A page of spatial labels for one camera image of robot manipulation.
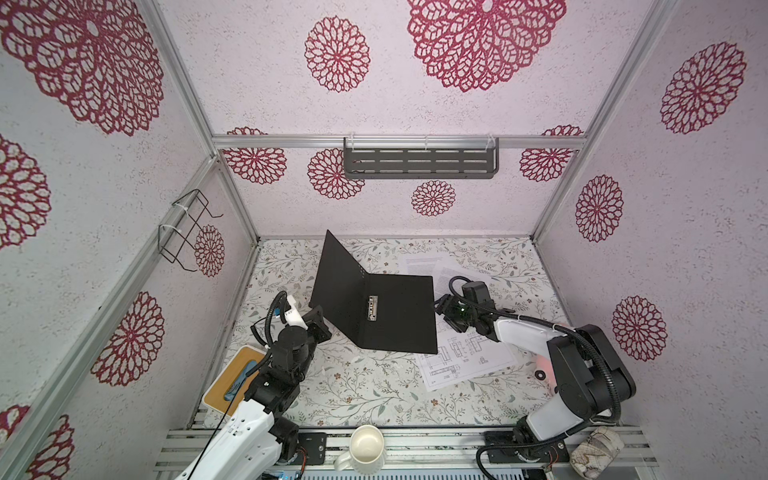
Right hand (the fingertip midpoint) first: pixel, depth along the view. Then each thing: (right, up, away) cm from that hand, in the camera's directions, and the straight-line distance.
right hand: (435, 305), depth 93 cm
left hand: (-32, 0, -14) cm, 35 cm away
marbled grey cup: (+33, -32, -23) cm, 51 cm away
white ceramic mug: (-20, -35, -17) cm, 44 cm away
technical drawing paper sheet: (+8, -15, -3) cm, 17 cm away
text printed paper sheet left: (-1, +13, +20) cm, 24 cm away
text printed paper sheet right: (+6, +11, +18) cm, 21 cm away
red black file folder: (-19, -2, +6) cm, 20 cm away
